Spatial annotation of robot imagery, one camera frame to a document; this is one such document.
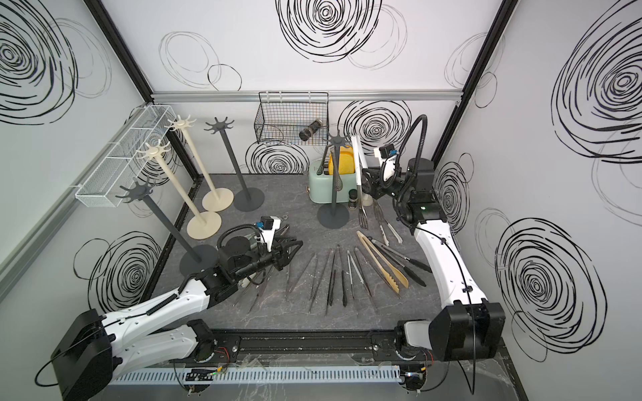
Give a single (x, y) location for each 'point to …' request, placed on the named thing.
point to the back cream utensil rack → (219, 200)
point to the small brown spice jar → (353, 201)
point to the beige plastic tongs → (385, 272)
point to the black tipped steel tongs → (392, 254)
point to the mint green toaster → (320, 185)
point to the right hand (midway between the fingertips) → (368, 169)
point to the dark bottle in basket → (305, 134)
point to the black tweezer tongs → (343, 279)
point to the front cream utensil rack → (204, 225)
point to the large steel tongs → (265, 273)
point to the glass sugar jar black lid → (367, 200)
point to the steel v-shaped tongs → (288, 291)
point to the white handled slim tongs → (350, 258)
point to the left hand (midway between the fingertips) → (298, 242)
